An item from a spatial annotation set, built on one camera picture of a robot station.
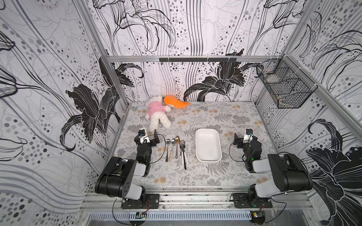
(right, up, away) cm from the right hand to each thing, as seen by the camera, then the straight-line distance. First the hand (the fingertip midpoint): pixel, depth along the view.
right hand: (244, 132), depth 91 cm
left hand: (-62, 0, -2) cm, 62 cm away
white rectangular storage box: (-24, -9, -1) cm, 26 cm away
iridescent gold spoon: (-45, -6, +4) cm, 45 cm away
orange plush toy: (-52, +24, +23) cm, 62 cm away
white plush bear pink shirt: (-60, +14, +10) cm, 63 cm away
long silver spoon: (-51, -8, +4) cm, 52 cm away
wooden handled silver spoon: (-47, -7, +4) cm, 48 cm away
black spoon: (-41, -14, -2) cm, 43 cm away
